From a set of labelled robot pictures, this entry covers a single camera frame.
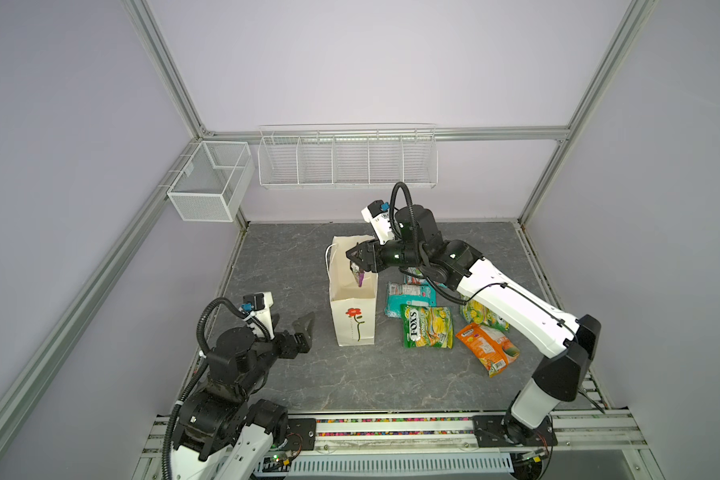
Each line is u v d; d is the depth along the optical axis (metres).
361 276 0.75
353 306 0.72
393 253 0.60
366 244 0.61
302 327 0.59
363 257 0.62
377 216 0.61
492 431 0.74
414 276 0.59
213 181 1.02
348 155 1.00
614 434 0.75
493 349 0.85
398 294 0.96
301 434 0.74
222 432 0.43
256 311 0.54
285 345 0.57
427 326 0.89
